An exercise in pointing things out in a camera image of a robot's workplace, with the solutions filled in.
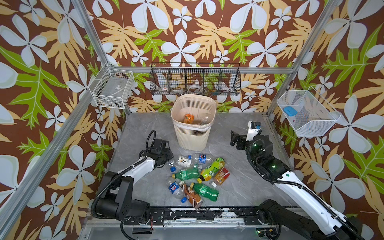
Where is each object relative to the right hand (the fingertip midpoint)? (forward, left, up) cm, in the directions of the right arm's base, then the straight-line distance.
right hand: (238, 131), depth 74 cm
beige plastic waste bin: (+25, +22, -14) cm, 36 cm away
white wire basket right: (+11, -42, 0) cm, 44 cm away
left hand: (+1, +38, -22) cm, 44 cm away
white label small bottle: (-5, +28, -23) cm, 36 cm away
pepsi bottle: (-3, +17, -22) cm, 28 cm away
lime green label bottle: (-12, +15, -22) cm, 29 cm away
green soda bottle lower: (-23, +16, -23) cm, 36 cm away
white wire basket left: (+28, +70, +7) cm, 76 cm away
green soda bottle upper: (-12, +22, -23) cm, 34 cm away
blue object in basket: (+18, -36, -4) cm, 41 cm away
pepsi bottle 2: (-21, +32, -23) cm, 45 cm away
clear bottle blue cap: (-8, +35, -25) cm, 44 cm away
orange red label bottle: (-14, +6, -23) cm, 27 cm away
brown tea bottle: (-26, +23, -22) cm, 41 cm away
